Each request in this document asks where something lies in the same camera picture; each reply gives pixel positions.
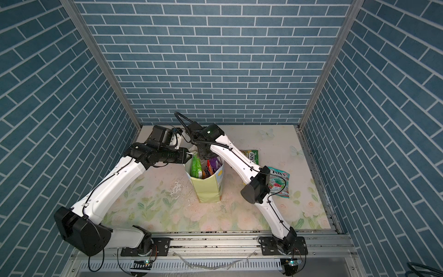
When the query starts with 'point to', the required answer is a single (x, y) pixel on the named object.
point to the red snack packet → (208, 171)
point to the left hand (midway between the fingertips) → (193, 156)
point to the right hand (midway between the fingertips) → (211, 154)
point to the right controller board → (291, 265)
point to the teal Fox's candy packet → (279, 183)
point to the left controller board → (141, 265)
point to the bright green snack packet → (196, 167)
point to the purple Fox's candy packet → (215, 164)
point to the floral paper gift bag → (209, 189)
